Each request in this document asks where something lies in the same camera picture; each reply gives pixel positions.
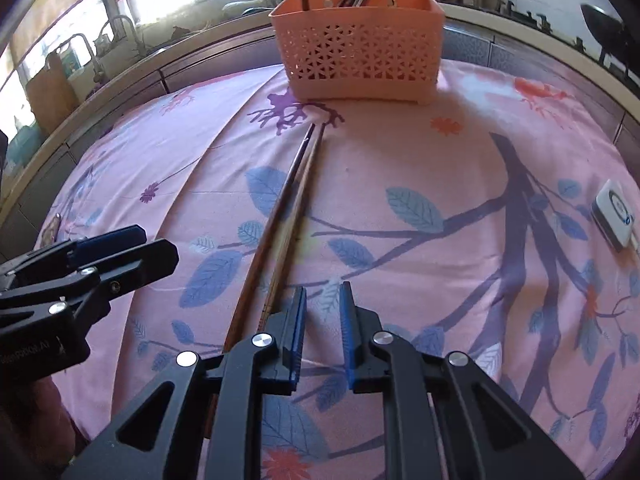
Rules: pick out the small white electronic device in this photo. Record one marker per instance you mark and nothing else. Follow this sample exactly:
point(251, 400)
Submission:
point(615, 210)

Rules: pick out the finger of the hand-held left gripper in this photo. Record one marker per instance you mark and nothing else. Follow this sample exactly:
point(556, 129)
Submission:
point(145, 260)
point(110, 240)

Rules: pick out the steel gooseneck faucet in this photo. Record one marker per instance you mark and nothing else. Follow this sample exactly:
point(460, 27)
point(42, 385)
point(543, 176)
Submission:
point(131, 25)
point(84, 39)

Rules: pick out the pink floral tablecloth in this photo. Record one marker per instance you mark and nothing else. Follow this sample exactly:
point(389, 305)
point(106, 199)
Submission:
point(400, 160)

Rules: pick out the black wok with lid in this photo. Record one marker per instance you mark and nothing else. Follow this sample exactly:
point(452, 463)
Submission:
point(602, 25)

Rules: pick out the teal plastic container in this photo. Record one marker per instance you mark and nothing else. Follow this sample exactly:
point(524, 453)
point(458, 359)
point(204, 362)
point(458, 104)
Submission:
point(20, 145)

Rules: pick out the black gas stove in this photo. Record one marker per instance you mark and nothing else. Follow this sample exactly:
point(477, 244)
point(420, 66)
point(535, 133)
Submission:
point(520, 15)

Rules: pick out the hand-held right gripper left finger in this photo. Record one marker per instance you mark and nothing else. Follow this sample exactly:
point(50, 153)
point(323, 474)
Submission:
point(298, 330)

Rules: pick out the fruit print roller blind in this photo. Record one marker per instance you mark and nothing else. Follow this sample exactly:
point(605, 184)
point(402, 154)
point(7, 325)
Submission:
point(55, 25)

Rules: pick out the person's left forearm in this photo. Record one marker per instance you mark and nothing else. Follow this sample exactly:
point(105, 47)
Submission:
point(45, 410)

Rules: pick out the orange plastic utensil basket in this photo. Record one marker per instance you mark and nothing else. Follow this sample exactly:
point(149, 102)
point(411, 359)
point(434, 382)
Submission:
point(360, 55)

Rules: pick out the wooden cutting board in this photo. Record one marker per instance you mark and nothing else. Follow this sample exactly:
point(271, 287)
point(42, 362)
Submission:
point(50, 95)

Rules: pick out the light brown chopstick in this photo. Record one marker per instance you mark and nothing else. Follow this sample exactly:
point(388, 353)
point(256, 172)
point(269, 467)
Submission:
point(296, 210)

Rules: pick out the white oblong object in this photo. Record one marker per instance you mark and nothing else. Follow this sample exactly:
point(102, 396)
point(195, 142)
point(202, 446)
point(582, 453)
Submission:
point(240, 5)

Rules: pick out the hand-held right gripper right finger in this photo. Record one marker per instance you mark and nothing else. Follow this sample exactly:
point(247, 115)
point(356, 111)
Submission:
point(348, 330)

